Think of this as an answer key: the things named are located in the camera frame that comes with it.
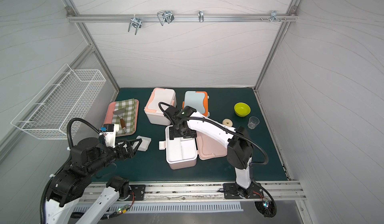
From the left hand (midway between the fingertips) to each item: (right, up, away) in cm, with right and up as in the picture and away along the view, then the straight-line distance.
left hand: (134, 140), depth 64 cm
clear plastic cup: (+66, +4, +34) cm, 74 cm away
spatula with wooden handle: (-28, +9, +41) cm, 50 cm away
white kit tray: (+19, -10, +13) cm, 25 cm away
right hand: (+18, -1, +16) cm, 25 cm away
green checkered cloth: (-21, +7, +40) cm, 46 cm away
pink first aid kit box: (+33, -8, +15) cm, 37 cm away
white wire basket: (-37, +20, +10) cm, 43 cm away
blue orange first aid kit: (+28, +18, +29) cm, 45 cm away
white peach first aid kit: (+1, +21, +34) cm, 40 cm away
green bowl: (+60, +11, +43) cm, 75 cm away
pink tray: (-35, +8, +40) cm, 54 cm away
